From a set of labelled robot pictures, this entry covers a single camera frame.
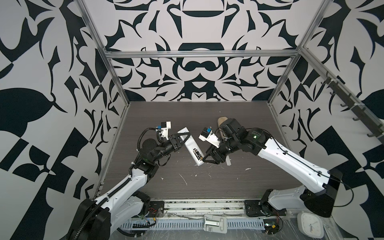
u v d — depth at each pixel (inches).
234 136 20.7
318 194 16.1
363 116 21.7
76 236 13.9
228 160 35.5
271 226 27.9
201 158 26.2
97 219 15.4
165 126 27.0
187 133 27.3
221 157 23.0
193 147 26.9
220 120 42.7
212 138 23.8
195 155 26.5
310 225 26.6
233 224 28.1
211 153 23.2
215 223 27.0
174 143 25.0
